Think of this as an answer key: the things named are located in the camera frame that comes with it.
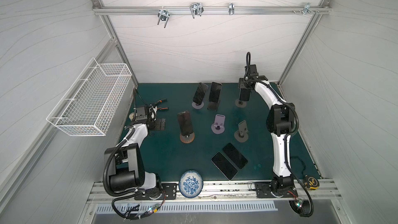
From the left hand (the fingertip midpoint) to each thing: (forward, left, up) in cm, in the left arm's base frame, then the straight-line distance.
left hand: (158, 119), depth 92 cm
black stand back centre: (+17, -34, -8) cm, 39 cm away
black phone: (-23, -40, -8) cm, 47 cm away
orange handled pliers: (+18, +4, -5) cm, 19 cm away
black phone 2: (+19, -25, +4) cm, 31 cm away
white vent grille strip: (-44, +9, -1) cm, 45 cm away
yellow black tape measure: (-31, -81, -4) cm, 87 cm away
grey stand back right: (+19, -54, -8) cm, 58 cm away
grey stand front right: (-8, -50, -3) cm, 51 cm away
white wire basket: (-8, +25, +25) cm, 36 cm away
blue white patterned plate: (-33, -22, -6) cm, 40 cm away
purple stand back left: (+16, -22, -7) cm, 28 cm away
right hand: (+28, -57, +8) cm, 65 cm away
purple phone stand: (-3, -37, -2) cm, 37 cm away
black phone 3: (+20, -35, +4) cm, 40 cm away
